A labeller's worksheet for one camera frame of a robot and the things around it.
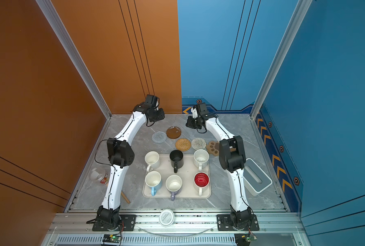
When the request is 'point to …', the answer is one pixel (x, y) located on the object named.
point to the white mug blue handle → (153, 180)
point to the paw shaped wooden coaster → (213, 147)
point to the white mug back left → (152, 158)
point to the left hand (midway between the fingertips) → (164, 114)
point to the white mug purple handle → (174, 183)
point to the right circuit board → (244, 239)
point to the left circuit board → (111, 238)
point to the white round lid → (166, 218)
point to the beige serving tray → (186, 172)
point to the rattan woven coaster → (182, 144)
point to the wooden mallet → (125, 197)
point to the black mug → (176, 159)
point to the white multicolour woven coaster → (198, 143)
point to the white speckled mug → (201, 158)
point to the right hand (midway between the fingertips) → (185, 123)
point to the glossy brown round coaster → (173, 132)
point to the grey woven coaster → (159, 137)
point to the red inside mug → (201, 180)
